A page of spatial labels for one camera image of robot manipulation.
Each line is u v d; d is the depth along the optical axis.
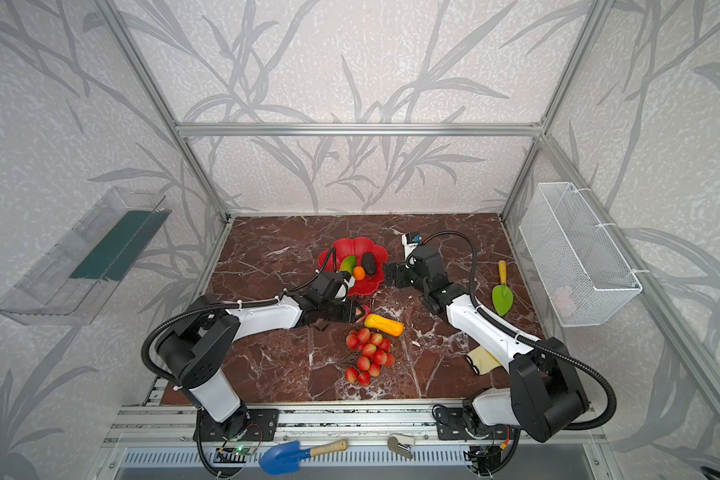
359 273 0.99
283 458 0.69
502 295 0.96
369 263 1.04
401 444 0.69
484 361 0.84
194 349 0.46
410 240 0.74
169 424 0.75
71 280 0.64
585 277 0.61
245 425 0.69
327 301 0.76
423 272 0.66
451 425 0.73
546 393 0.41
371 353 0.80
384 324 0.88
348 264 1.01
